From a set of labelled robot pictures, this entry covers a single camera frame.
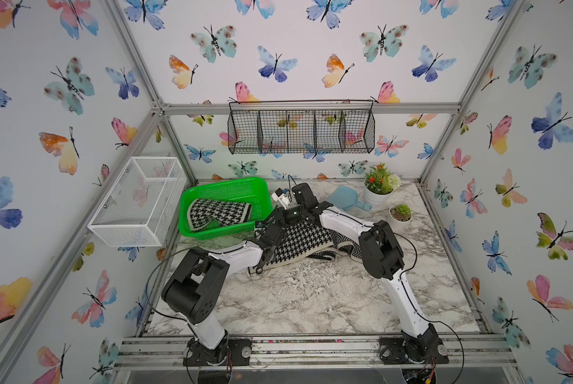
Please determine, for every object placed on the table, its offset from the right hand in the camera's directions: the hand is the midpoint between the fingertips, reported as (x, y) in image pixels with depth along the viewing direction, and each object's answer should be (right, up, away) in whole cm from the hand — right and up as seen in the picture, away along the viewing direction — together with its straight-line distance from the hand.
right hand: (266, 221), depth 90 cm
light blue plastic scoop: (+35, +10, +25) cm, 45 cm away
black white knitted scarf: (+13, -8, +7) cm, 17 cm away
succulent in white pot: (+53, +1, +8) cm, 54 cm away
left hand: (-1, -11, +5) cm, 12 cm away
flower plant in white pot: (+46, +14, +9) cm, 49 cm away
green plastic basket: (-22, +4, +6) cm, 23 cm away
